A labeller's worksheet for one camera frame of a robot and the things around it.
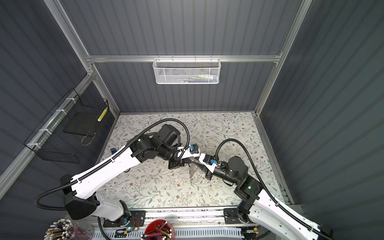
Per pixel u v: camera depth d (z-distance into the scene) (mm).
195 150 549
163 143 498
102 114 821
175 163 570
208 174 577
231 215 724
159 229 634
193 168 645
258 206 490
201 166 599
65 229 565
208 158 524
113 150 958
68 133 725
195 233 771
